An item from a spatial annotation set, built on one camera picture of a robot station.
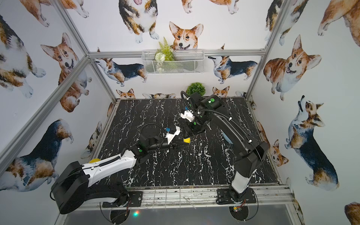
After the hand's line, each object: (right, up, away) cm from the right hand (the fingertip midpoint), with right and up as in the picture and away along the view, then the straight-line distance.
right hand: (186, 135), depth 69 cm
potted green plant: (+6, +30, +37) cm, 48 cm away
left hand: (+1, -3, +1) cm, 3 cm away
